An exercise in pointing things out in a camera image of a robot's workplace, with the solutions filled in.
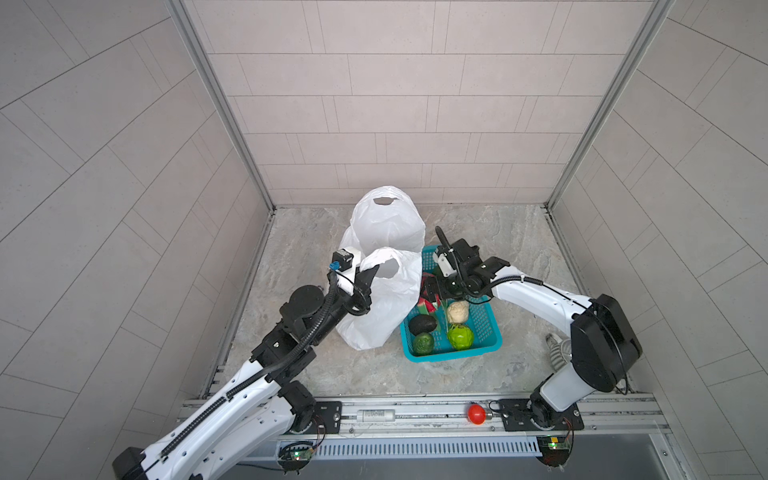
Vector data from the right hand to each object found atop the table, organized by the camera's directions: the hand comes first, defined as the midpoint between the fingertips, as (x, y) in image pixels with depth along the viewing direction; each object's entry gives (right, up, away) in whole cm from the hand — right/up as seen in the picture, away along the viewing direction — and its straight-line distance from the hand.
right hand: (432, 291), depth 86 cm
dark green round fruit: (-3, -12, -9) cm, 15 cm away
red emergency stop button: (+9, -25, -16) cm, 31 cm away
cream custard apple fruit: (+7, -5, -3) cm, 9 cm away
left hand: (-13, +10, -23) cm, 28 cm away
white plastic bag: (-13, +19, +3) cm, 23 cm away
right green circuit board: (+26, -33, -18) cm, 45 cm away
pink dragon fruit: (-2, -3, -3) cm, 5 cm away
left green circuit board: (-32, -31, -21) cm, 50 cm away
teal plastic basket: (+4, -9, -5) cm, 11 cm away
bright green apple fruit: (+6, -10, -8) cm, 15 cm away
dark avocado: (-3, -8, -5) cm, 10 cm away
